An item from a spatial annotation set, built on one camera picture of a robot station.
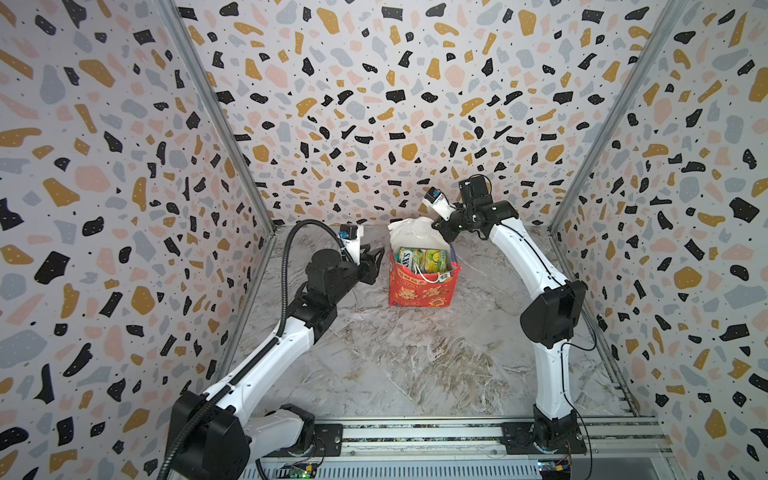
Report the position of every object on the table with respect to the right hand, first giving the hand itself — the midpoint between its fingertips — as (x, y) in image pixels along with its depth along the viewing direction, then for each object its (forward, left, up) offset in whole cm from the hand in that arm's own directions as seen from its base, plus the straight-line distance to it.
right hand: (431, 215), depth 88 cm
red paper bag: (-19, +7, -11) cm, 23 cm away
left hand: (-16, +14, +5) cm, 22 cm away
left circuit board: (-60, +32, -26) cm, 73 cm away
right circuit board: (-58, -29, -28) cm, 71 cm away
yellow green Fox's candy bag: (-9, +1, -11) cm, 14 cm away
